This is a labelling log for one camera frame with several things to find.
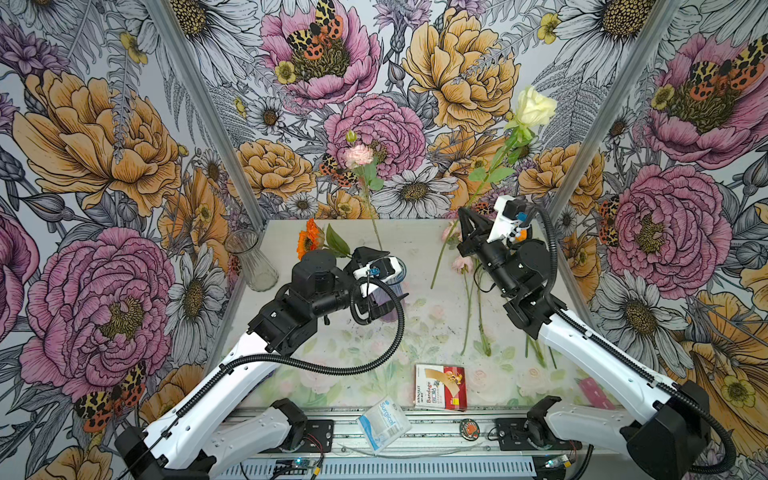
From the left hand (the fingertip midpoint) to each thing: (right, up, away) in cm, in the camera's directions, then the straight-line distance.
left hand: (391, 279), depth 66 cm
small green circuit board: (-21, -44, +6) cm, 49 cm away
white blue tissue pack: (-2, -37, +10) cm, 39 cm away
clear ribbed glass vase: (-41, +1, +26) cm, 49 cm away
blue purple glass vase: (+1, -3, +12) cm, 12 cm away
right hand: (+14, +13, +1) cm, 20 cm away
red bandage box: (+13, -29, +13) cm, 35 cm away
